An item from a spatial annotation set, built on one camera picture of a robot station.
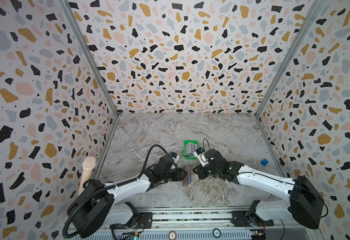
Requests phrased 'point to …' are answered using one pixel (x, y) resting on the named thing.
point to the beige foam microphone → (88, 165)
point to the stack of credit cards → (190, 148)
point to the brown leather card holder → (187, 180)
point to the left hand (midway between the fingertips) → (187, 172)
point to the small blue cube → (264, 162)
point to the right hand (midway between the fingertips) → (192, 168)
